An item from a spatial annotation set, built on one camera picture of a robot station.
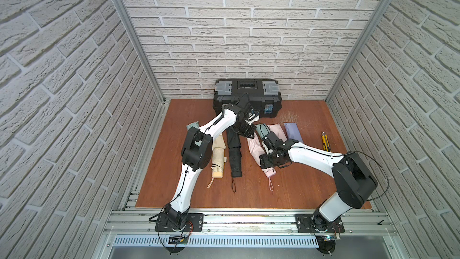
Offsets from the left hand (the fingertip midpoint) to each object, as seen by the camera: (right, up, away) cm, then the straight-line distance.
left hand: (256, 135), depth 93 cm
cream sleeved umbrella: (-20, -11, -3) cm, 23 cm away
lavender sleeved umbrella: (+22, +1, +8) cm, 23 cm away
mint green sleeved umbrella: (+6, +1, +18) cm, 19 cm away
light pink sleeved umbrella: (+13, +3, +9) cm, 16 cm away
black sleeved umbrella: (-11, -13, -2) cm, 17 cm away
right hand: (+6, -14, -3) cm, 15 cm away
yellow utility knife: (+40, -5, +5) cm, 40 cm away
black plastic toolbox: (+6, +22, +7) cm, 24 cm away
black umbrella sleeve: (-12, -5, +5) cm, 14 cm away
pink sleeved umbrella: (+6, -18, -7) cm, 20 cm away
